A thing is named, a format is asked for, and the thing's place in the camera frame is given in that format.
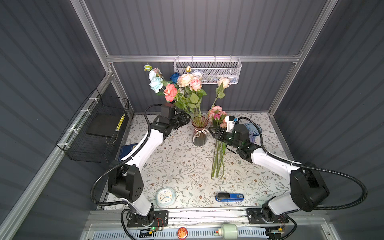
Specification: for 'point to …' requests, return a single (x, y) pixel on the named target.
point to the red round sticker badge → (182, 233)
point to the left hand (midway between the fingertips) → (189, 116)
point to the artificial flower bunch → (217, 116)
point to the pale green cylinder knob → (229, 231)
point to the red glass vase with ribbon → (199, 136)
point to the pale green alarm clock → (165, 197)
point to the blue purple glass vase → (254, 129)
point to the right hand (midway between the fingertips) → (212, 131)
